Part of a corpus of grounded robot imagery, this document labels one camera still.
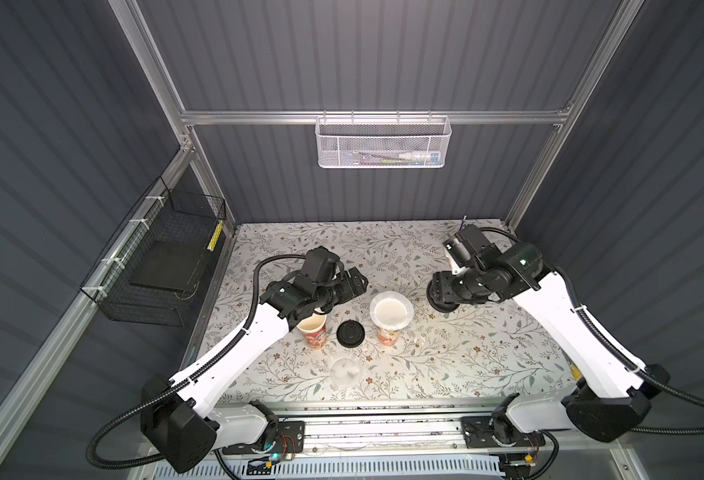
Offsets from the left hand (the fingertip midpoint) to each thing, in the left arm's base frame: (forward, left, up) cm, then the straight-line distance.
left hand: (361, 289), depth 74 cm
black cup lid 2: (-5, -18, +2) cm, 19 cm away
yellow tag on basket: (+16, +41, +2) cm, 44 cm away
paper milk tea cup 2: (-6, -7, -15) cm, 18 cm away
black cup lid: (-1, +3, -23) cm, 23 cm away
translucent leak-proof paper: (-2, -8, -6) cm, 10 cm away
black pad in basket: (+5, +48, +4) cm, 49 cm away
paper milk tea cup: (-7, +12, -8) cm, 16 cm away
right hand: (-3, -20, +3) cm, 20 cm away
